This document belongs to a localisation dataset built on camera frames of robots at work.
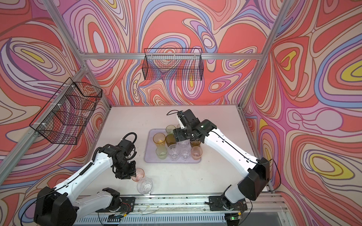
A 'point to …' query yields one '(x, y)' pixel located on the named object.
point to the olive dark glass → (170, 139)
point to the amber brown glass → (195, 143)
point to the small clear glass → (185, 154)
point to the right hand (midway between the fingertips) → (181, 137)
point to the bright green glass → (169, 129)
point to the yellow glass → (159, 139)
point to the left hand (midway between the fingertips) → (137, 176)
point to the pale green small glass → (161, 152)
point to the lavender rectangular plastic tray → (150, 154)
